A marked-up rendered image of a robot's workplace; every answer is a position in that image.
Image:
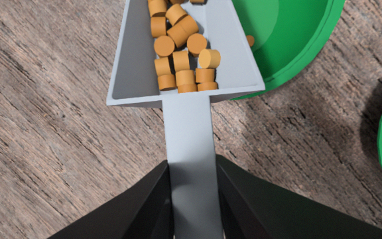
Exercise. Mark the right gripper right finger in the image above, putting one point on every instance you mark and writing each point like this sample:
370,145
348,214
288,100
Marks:
253,208

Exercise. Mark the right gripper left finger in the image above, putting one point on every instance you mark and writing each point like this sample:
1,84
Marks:
143,211

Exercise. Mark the grey metal scoop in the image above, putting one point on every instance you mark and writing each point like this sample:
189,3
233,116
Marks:
187,116

